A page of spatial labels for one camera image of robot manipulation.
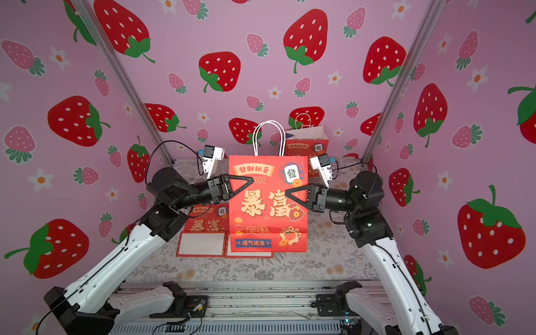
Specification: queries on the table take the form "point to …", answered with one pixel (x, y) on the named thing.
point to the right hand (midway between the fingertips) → (290, 194)
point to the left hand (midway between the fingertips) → (251, 183)
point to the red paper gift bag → (204, 232)
